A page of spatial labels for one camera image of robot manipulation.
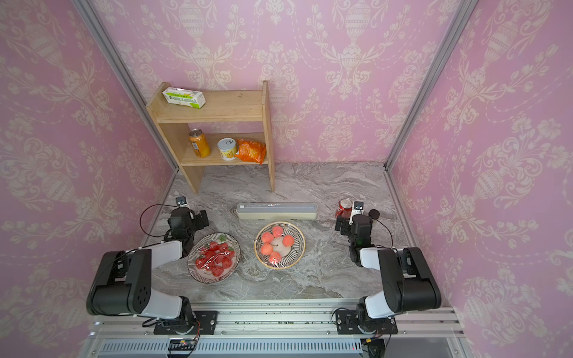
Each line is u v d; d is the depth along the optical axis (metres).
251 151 0.90
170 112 0.81
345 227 0.85
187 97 0.79
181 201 0.81
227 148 0.90
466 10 0.69
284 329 0.73
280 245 0.90
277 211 1.06
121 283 0.45
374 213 0.90
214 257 0.83
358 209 0.81
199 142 0.89
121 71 0.84
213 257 0.83
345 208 0.92
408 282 0.44
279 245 0.90
